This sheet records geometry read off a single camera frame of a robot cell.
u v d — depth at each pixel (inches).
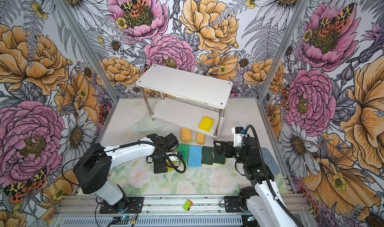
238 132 26.6
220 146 37.6
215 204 30.0
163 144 25.6
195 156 34.4
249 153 22.6
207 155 35.2
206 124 38.2
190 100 29.5
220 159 34.5
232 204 28.9
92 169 17.6
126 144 20.9
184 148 35.2
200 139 38.0
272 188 19.0
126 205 26.7
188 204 28.7
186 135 38.1
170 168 29.4
